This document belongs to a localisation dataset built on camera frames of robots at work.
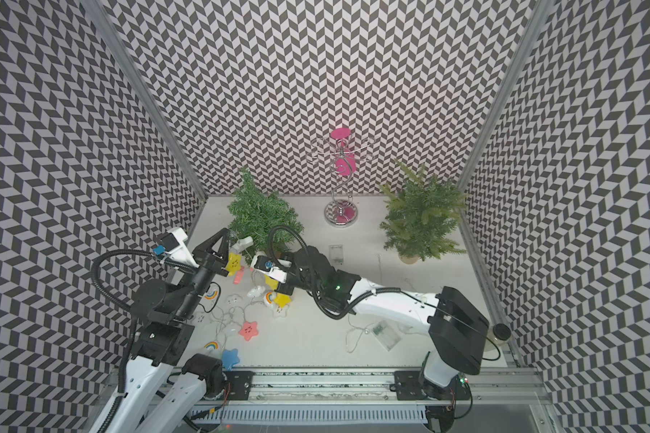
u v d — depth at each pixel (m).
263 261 0.57
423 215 0.72
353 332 0.82
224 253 0.61
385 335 0.82
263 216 0.75
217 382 0.66
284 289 0.64
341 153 0.89
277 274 0.61
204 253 0.56
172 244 0.52
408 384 0.74
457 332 0.42
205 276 0.57
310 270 0.53
